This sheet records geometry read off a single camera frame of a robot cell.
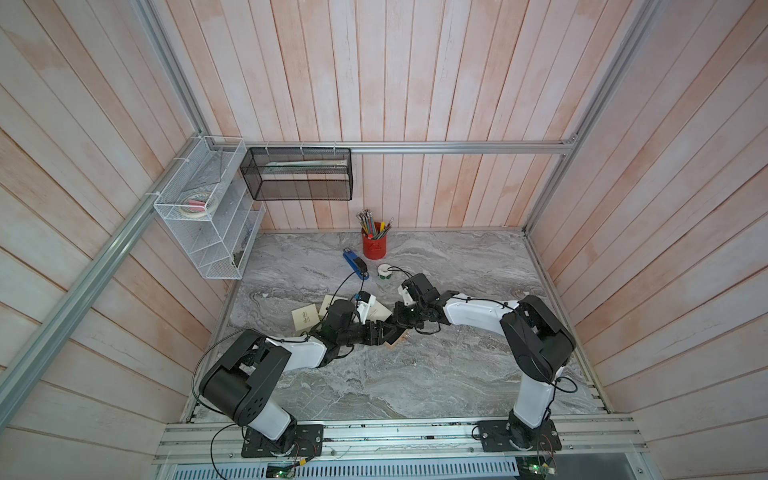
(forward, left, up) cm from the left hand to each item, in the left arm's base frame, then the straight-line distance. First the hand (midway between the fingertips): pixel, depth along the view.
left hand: (388, 332), depth 87 cm
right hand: (+6, 0, -3) cm, 6 cm away
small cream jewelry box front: (+6, +26, -2) cm, 27 cm away
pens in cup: (+36, +7, +10) cm, 38 cm away
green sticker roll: (+24, +1, -2) cm, 25 cm away
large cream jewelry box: (+8, +2, -2) cm, 8 cm away
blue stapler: (+26, +11, -1) cm, 28 cm away
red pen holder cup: (+31, +4, +2) cm, 31 cm away
